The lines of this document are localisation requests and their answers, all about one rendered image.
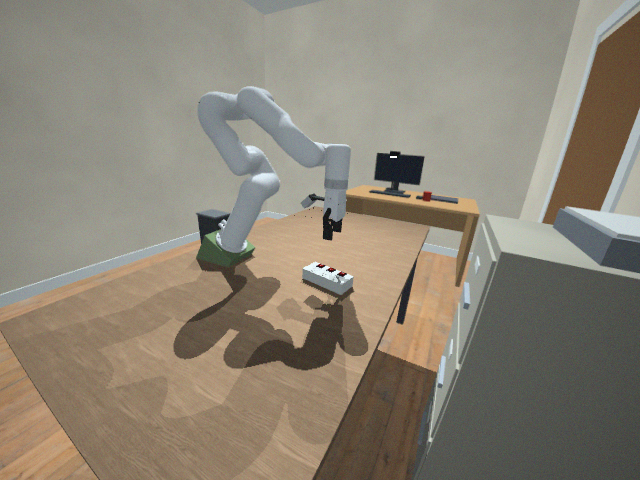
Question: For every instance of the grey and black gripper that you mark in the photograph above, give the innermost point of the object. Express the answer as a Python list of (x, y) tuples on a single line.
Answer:
[(335, 208)]

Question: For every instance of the white power strip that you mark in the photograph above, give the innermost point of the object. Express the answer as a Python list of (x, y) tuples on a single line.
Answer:
[(327, 277)]

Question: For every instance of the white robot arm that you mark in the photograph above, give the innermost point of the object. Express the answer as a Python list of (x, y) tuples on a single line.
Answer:
[(259, 105)]

